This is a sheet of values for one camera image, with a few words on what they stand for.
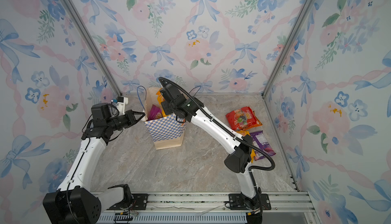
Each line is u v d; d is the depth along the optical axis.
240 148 0.47
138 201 0.74
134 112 0.71
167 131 0.80
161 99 0.83
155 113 0.90
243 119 0.97
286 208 0.74
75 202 0.40
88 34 0.86
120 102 0.69
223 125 0.49
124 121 0.67
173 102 0.54
